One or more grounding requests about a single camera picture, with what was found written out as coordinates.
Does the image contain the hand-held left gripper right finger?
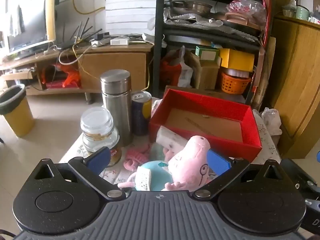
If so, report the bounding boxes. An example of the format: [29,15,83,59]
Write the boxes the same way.
[191,149,288,202]

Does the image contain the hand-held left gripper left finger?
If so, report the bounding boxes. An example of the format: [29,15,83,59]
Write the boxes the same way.
[32,146,127,202]

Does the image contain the red cardboard box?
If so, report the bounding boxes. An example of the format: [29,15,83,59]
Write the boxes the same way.
[149,86,262,164]

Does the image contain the pink pig plush toy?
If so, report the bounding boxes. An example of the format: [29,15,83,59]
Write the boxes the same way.
[117,135,215,193]

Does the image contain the pink knitted sock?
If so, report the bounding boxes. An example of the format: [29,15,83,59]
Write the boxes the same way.
[123,144,152,172]

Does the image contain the white sponge block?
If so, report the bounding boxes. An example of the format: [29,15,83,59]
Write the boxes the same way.
[156,126,189,154]

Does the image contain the mint and white towel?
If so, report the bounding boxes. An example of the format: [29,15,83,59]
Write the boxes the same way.
[149,142,170,162]

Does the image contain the floral tablecloth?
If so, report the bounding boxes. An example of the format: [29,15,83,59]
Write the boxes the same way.
[59,96,283,185]

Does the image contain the glass jar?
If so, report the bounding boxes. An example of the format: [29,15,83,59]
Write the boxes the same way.
[80,107,122,167]

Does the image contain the stainless steel thermos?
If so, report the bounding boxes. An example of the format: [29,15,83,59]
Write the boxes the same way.
[100,69,133,147]

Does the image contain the blue and yellow can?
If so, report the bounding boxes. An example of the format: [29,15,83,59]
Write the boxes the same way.
[131,91,152,136]

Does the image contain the orange plastic basket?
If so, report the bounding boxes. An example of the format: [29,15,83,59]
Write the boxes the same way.
[220,71,252,95]

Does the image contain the orange red plastic bag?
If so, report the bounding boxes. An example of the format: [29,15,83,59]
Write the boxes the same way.
[41,64,82,89]

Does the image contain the yellow trash bin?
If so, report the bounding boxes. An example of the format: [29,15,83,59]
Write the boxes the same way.
[0,84,35,138]

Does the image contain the brown cardboard box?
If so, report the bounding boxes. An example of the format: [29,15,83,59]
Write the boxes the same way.
[191,52,222,90]

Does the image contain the clear plastic container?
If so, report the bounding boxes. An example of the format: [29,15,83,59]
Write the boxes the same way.
[226,67,250,78]

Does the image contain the wooden television stand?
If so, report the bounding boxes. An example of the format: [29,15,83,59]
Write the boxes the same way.
[0,41,154,104]

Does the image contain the red and white plastic bag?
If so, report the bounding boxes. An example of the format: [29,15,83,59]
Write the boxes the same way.
[160,46,193,88]

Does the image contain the yellow box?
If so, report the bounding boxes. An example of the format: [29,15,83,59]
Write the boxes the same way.
[219,48,255,72]

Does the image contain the flat cardboard sheet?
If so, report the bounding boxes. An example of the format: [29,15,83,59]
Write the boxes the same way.
[257,36,277,100]

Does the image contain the green box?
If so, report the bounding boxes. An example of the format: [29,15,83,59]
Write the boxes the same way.
[195,45,220,61]

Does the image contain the wooden cabinet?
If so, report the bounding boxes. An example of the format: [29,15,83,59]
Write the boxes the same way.
[269,15,320,159]

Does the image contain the black router with antennas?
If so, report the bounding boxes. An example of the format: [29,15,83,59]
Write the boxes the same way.
[59,17,110,49]

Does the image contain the white power adapter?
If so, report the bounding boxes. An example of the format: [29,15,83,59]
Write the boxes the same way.
[110,37,130,46]

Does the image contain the black metal shelf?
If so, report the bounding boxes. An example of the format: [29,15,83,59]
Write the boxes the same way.
[152,0,275,103]

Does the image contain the clear bubble wrap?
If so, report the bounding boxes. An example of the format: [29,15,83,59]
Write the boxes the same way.
[164,7,223,27]

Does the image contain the flat screen television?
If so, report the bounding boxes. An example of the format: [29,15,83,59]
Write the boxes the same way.
[0,0,49,55]

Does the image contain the tan board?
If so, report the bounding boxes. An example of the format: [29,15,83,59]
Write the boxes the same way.
[46,0,57,42]

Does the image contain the pink patterned plastic bag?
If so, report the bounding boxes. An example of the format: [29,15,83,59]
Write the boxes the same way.
[226,0,267,20]

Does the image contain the stainless steel pot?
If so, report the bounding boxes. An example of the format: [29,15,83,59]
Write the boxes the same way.
[170,0,213,15]

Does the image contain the green mug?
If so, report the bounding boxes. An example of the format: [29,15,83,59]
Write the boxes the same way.
[296,5,310,21]

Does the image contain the pink handled pan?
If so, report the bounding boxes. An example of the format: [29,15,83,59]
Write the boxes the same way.
[224,12,260,30]

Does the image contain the yellow cable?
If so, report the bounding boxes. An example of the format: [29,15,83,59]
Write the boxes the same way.
[72,0,150,92]

